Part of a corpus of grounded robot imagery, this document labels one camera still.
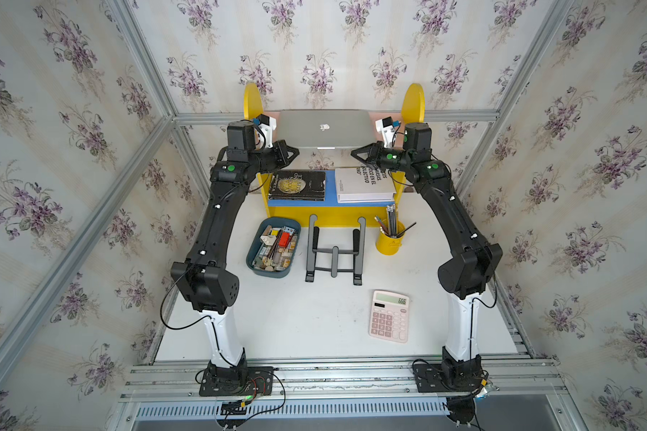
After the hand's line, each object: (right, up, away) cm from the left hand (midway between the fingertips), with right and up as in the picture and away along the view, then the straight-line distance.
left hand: (305, 152), depth 75 cm
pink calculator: (+26, -50, +9) cm, 57 cm away
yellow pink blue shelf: (+7, -16, +36) cm, 40 cm away
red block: (-10, -27, +26) cm, 39 cm away
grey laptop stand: (+2, -30, +20) cm, 36 cm away
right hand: (+14, 0, +2) cm, 15 cm away
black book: (-5, -6, +26) cm, 27 cm away
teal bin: (-20, -28, +24) cm, 42 cm away
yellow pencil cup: (+29, -29, +21) cm, 46 cm away
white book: (+18, -6, +24) cm, 31 cm away
